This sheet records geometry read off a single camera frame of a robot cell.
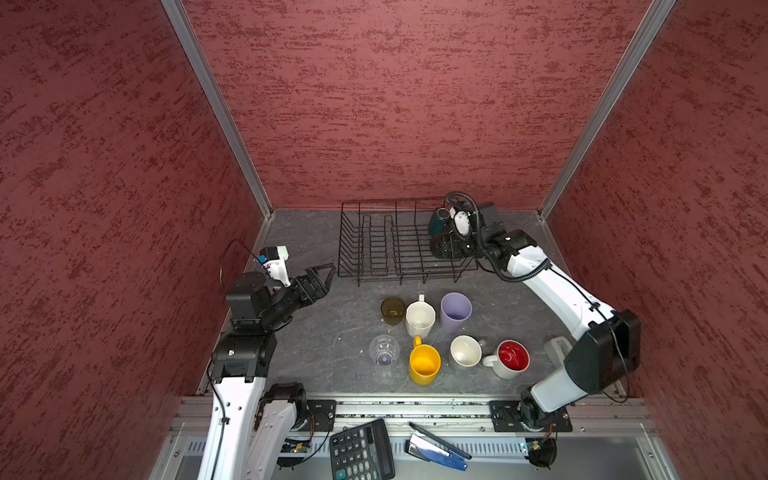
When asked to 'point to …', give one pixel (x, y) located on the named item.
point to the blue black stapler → (428, 447)
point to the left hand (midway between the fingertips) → (325, 278)
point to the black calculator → (361, 452)
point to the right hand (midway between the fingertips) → (447, 247)
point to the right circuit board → (541, 451)
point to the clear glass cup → (384, 350)
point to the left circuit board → (291, 445)
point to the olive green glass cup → (392, 310)
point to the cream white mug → (466, 350)
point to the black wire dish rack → (382, 239)
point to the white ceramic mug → (420, 316)
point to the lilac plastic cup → (455, 307)
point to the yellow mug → (424, 363)
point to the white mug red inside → (512, 358)
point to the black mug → (449, 247)
